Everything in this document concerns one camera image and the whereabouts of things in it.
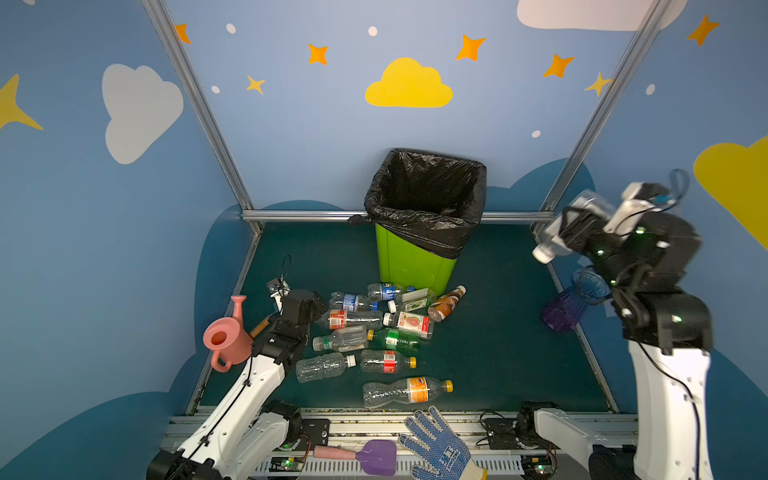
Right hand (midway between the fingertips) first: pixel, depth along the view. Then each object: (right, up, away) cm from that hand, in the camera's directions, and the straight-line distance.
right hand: (582, 209), depth 56 cm
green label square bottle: (-28, -24, +40) cm, 55 cm away
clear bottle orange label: (-33, -46, +23) cm, 61 cm away
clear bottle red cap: (-52, -28, +33) cm, 67 cm away
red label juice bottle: (-28, -30, +34) cm, 53 cm away
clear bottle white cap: (-55, -39, +24) cm, 71 cm away
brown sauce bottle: (-19, -24, +37) cm, 48 cm away
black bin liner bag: (-24, +9, +39) cm, 46 cm away
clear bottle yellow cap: (-38, -38, +25) cm, 60 cm away
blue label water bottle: (-49, -24, +37) cm, 65 cm away
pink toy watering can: (-80, -31, +23) cm, 89 cm away
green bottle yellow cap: (-33, -34, +29) cm, 56 cm away
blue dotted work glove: (-23, -58, +14) cm, 64 cm away
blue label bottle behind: (-38, -21, +39) cm, 58 cm away
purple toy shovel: (-39, -57, +14) cm, 71 cm away
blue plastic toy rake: (-74, -30, +28) cm, 85 cm away
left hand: (-59, -21, +26) cm, 68 cm away
